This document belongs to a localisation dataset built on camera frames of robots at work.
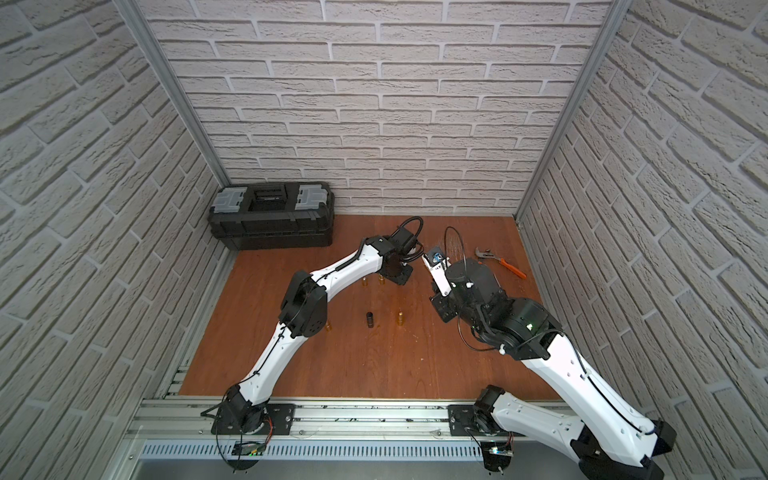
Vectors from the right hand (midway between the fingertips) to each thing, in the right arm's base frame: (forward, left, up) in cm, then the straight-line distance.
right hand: (444, 280), depth 66 cm
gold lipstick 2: (-7, +26, -5) cm, 28 cm away
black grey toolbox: (+38, +50, -13) cm, 64 cm away
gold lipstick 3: (+4, +10, -26) cm, 28 cm away
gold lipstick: (+18, +15, -27) cm, 35 cm away
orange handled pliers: (+28, -25, -29) cm, 47 cm away
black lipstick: (+4, +19, -25) cm, 31 cm away
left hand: (+19, +6, -26) cm, 33 cm away
